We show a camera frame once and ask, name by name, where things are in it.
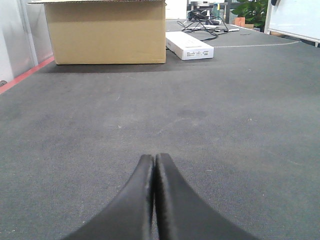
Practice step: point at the long white carton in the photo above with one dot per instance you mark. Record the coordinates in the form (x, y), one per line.
(190, 46)

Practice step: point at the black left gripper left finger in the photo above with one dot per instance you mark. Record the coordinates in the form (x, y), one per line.
(132, 205)

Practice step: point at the black handheld device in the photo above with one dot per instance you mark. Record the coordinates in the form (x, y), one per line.
(196, 15)

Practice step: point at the large cardboard box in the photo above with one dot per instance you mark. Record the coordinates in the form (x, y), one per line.
(107, 35)

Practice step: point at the potted plant orange pot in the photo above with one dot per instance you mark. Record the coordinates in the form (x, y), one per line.
(252, 10)

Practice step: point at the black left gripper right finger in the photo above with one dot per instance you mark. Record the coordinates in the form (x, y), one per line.
(180, 207)

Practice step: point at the white board panel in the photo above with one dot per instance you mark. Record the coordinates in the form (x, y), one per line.
(295, 17)

